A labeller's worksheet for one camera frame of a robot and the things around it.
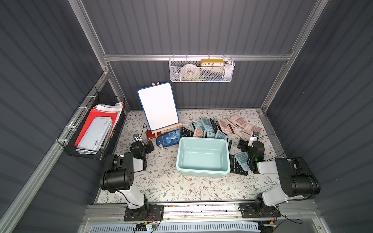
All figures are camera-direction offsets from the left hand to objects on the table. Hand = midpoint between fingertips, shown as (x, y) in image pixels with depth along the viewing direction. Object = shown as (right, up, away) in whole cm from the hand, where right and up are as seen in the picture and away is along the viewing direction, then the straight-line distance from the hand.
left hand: (143, 142), depth 96 cm
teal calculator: (+64, -9, -7) cm, 65 cm away
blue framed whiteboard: (+12, +24, -7) cm, 28 cm away
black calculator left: (+29, +6, +4) cm, 30 cm away
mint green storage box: (+40, -9, -2) cm, 41 cm away
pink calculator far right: (+74, +9, +10) cm, 76 cm away
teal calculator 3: (+38, +12, +12) cm, 41 cm away
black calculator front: (+59, -13, -9) cm, 61 cm away
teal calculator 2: (+52, +5, +2) cm, 52 cm away
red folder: (-19, +18, -22) cm, 34 cm away
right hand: (+71, +2, -3) cm, 71 cm away
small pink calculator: (+37, +6, +3) cm, 37 cm away
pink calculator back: (+67, +15, +16) cm, 71 cm away
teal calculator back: (+44, +12, +8) cm, 46 cm away
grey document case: (-13, +8, -29) cm, 33 cm away
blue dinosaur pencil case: (+17, +2, +3) cm, 17 cm away
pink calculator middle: (+58, +9, +8) cm, 59 cm away
